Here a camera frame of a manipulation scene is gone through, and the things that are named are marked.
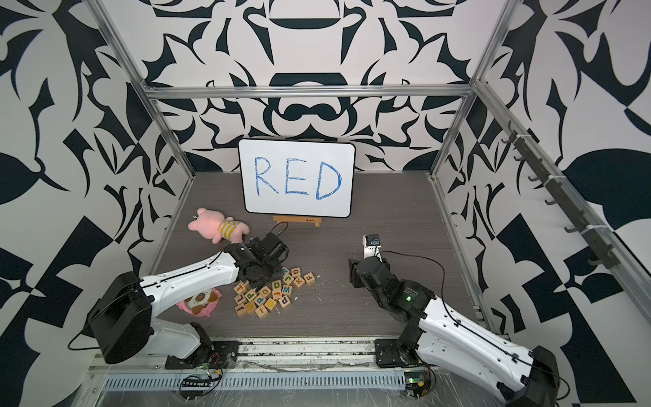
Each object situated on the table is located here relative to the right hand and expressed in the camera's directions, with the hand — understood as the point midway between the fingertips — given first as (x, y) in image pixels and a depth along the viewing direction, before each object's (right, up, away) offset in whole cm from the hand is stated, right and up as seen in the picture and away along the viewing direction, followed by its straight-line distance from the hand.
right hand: (356, 258), depth 78 cm
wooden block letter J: (-22, -9, +8) cm, 25 cm away
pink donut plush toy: (-47, -14, 0) cm, 49 cm away
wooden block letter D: (-26, -11, +7) cm, 29 cm away
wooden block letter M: (-22, -12, +7) cm, 26 cm away
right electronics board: (+16, -33, -7) cm, 37 cm away
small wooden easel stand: (-19, +10, +21) cm, 30 cm away
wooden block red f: (-25, -13, +5) cm, 28 cm away
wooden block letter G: (-19, -7, +9) cm, 22 cm away
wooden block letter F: (-15, -9, +9) cm, 19 cm away
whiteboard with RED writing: (-19, +26, +16) cm, 36 cm away
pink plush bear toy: (-50, +8, +16) cm, 53 cm away
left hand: (-25, -5, +7) cm, 26 cm away
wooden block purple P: (-22, -14, +4) cm, 27 cm away
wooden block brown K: (-18, -10, +8) cm, 22 cm away
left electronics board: (-47, -35, -5) cm, 59 cm away
